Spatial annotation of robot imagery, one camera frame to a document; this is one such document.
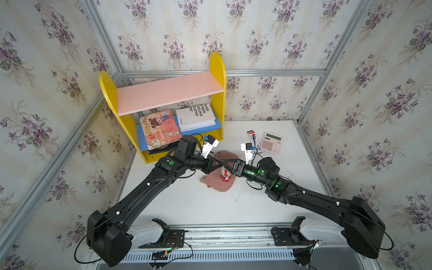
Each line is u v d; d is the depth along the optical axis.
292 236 0.66
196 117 0.98
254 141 1.07
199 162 0.62
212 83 0.84
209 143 0.64
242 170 0.63
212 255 0.70
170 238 0.72
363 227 0.40
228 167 0.65
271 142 1.05
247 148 0.67
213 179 0.86
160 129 0.96
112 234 0.37
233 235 0.75
